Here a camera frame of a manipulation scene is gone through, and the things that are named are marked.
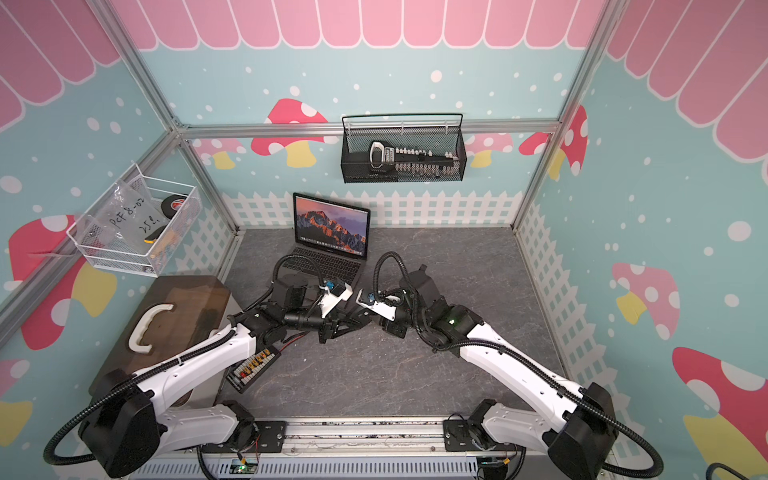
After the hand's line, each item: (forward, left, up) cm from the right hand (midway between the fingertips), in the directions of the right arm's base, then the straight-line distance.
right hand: (377, 305), depth 74 cm
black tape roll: (+24, +55, +14) cm, 62 cm away
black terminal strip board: (-11, +39, -19) cm, 45 cm away
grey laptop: (+38, +18, -13) cm, 44 cm away
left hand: (-4, +5, -4) cm, 8 cm away
